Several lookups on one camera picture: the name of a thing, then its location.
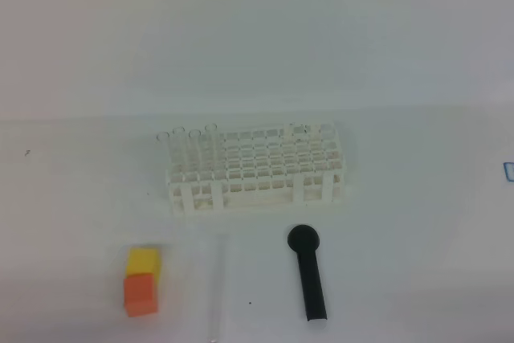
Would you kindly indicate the clear glass test tube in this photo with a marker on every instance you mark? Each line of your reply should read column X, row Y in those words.
column 215, row 286

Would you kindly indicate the white test tube rack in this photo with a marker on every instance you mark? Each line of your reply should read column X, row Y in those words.
column 272, row 165

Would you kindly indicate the clear tube far left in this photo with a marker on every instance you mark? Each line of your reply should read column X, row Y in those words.
column 165, row 140

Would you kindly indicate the black plastic scoop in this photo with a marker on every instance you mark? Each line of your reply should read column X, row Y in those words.
column 304, row 241

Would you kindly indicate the yellow foam cube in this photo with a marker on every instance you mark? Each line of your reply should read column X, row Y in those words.
column 143, row 260

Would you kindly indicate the orange foam cube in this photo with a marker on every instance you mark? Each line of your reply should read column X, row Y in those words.
column 140, row 295

